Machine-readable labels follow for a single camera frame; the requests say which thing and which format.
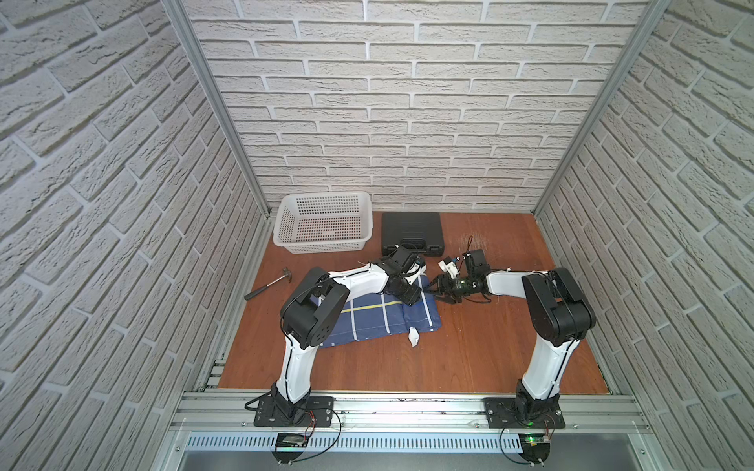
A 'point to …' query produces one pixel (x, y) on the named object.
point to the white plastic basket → (323, 222)
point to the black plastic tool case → (419, 232)
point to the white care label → (413, 336)
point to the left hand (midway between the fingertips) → (420, 287)
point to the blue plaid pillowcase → (382, 313)
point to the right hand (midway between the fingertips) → (441, 298)
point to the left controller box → (290, 446)
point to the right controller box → (535, 447)
